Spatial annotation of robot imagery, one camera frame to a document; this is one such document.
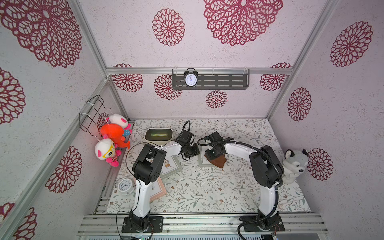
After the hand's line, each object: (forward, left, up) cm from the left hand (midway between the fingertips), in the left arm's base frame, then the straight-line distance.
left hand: (200, 153), depth 99 cm
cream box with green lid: (+12, +28, +4) cm, 31 cm away
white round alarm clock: (-22, +42, +3) cm, 48 cm away
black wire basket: (+2, +57, +32) cm, 66 cm away
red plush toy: (+4, +50, +18) cm, 54 cm away
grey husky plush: (-16, -47, +16) cm, 52 cm away
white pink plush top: (+15, +52, +18) cm, 57 cm away
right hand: (0, -6, +1) cm, 6 cm away
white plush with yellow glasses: (-8, +52, +19) cm, 56 cm away
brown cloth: (-7, -12, +3) cm, 14 cm away
